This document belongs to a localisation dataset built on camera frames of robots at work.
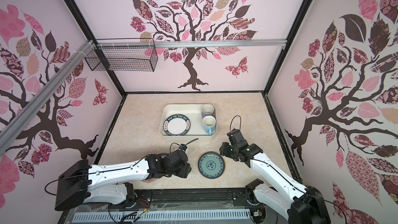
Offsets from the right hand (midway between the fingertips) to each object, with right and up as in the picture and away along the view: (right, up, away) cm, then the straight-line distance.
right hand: (222, 148), depth 83 cm
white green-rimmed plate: (-28, +11, +18) cm, 35 cm away
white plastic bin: (-18, +19, +25) cm, 36 cm away
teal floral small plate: (-6, -9, 0) cm, 11 cm away
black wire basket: (-60, +56, +12) cm, 83 cm away
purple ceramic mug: (-7, +21, +23) cm, 32 cm away
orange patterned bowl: (-38, -13, -8) cm, 41 cm away
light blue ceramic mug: (-7, +13, +12) cm, 19 cm away
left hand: (-20, -11, -4) cm, 23 cm away
